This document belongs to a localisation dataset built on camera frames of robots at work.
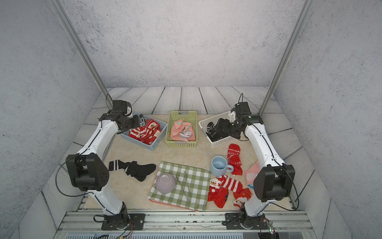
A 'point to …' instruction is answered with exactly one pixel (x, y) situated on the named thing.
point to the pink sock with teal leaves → (181, 130)
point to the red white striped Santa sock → (224, 181)
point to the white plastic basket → (221, 142)
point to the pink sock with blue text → (251, 173)
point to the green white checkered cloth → (182, 186)
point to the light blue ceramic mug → (218, 166)
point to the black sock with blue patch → (138, 171)
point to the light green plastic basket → (188, 116)
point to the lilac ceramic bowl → (165, 182)
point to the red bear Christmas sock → (152, 128)
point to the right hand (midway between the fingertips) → (221, 129)
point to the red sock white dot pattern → (234, 159)
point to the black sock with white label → (214, 135)
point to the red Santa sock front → (245, 192)
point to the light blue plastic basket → (148, 136)
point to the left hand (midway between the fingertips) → (141, 122)
